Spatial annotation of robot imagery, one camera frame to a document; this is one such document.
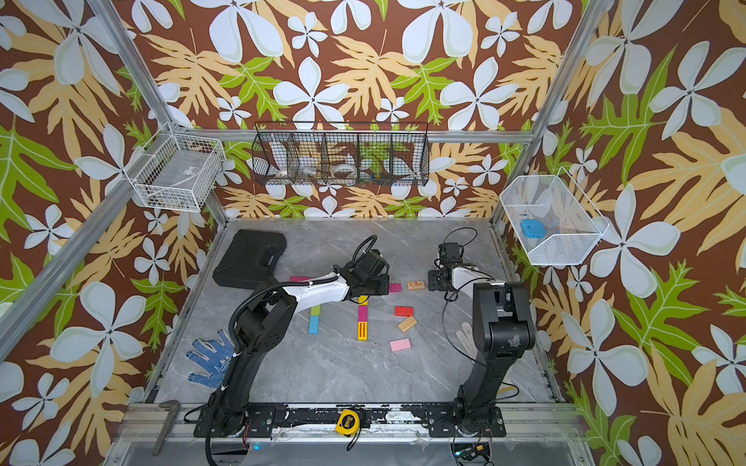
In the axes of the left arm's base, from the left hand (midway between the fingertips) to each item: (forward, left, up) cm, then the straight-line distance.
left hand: (390, 281), depth 98 cm
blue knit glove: (-24, +53, -4) cm, 58 cm away
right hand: (+2, -18, -3) cm, 18 cm away
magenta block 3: (-2, -1, -2) cm, 3 cm away
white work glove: (-18, -23, -3) cm, 29 cm away
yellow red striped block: (-17, +9, -2) cm, 20 cm away
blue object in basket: (+4, -40, +23) cm, 46 cm away
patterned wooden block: (-1, -9, -2) cm, 9 cm away
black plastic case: (+8, +49, +2) cm, 50 cm away
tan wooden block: (-14, -5, -3) cm, 15 cm away
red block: (-9, -4, -4) cm, 11 cm away
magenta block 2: (-10, +9, -5) cm, 14 cm away
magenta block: (-19, +22, +31) cm, 42 cm away
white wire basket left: (+19, +65, +30) cm, 75 cm away
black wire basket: (+33, +7, +28) cm, 44 cm away
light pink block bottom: (-21, -3, -3) cm, 21 cm away
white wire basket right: (+2, -47, +28) cm, 55 cm away
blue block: (-15, +25, -3) cm, 29 cm away
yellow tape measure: (-42, +12, -1) cm, 44 cm away
